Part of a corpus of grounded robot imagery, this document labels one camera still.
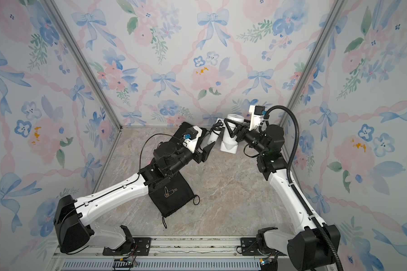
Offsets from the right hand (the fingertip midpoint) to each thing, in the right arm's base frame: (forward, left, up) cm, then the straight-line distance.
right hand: (228, 110), depth 68 cm
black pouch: (+26, +28, -41) cm, 56 cm away
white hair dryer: (-11, 0, -8) cm, 14 cm away
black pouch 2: (-19, +28, -42) cm, 54 cm away
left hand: (-10, +9, -4) cm, 14 cm away
